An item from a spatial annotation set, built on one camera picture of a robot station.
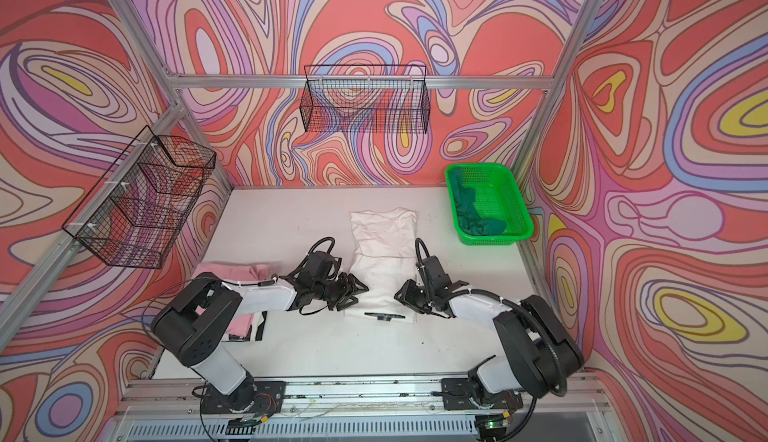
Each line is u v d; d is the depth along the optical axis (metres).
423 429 0.77
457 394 0.72
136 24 0.76
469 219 1.03
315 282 0.73
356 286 0.83
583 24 0.76
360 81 0.86
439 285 0.71
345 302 0.82
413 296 0.80
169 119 0.88
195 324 0.46
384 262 0.96
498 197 1.18
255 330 0.82
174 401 0.75
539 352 0.43
